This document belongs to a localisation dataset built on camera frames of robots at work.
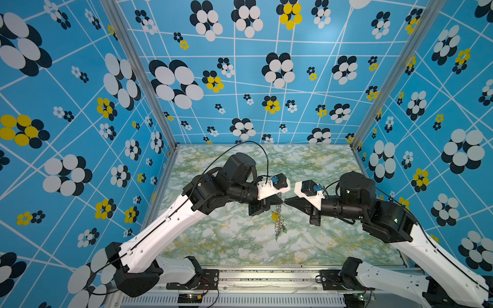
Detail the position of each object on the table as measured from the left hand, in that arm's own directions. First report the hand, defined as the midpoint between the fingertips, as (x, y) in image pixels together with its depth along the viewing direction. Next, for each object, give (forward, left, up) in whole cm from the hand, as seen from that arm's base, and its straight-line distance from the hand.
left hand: (281, 198), depth 58 cm
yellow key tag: (-4, +2, -4) cm, 6 cm away
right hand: (0, -2, +1) cm, 2 cm away
